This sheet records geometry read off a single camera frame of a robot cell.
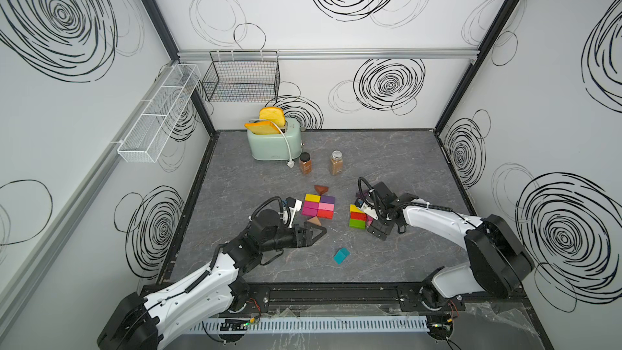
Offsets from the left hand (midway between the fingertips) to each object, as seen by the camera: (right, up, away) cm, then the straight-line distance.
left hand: (319, 234), depth 73 cm
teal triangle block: (+8, -10, +8) cm, 15 cm away
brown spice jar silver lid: (+8, +20, +26) cm, 34 cm away
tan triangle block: (-1, 0, +16) cm, 16 cm away
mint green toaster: (-19, +27, +27) cm, 42 cm away
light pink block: (+2, +4, +21) cm, 22 cm away
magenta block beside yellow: (-3, +4, +22) cm, 22 cm away
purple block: (+4, +6, +24) cm, 25 cm away
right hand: (+24, 0, +17) cm, 30 cm away
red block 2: (+15, +1, +17) cm, 23 cm away
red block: (+3, +1, +21) cm, 21 cm away
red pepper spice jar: (-5, +20, +27) cm, 34 cm away
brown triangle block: (+1, +10, +24) cm, 26 cm away
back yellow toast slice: (-18, +41, +26) cm, 52 cm away
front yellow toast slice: (-22, +34, +22) cm, 46 cm away
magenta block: (+18, 0, +14) cm, 23 cm away
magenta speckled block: (-3, +3, +19) cm, 19 cm away
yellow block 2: (+13, +3, +19) cm, 23 cm away
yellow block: (-2, +6, +24) cm, 25 cm away
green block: (+15, -2, +17) cm, 22 cm away
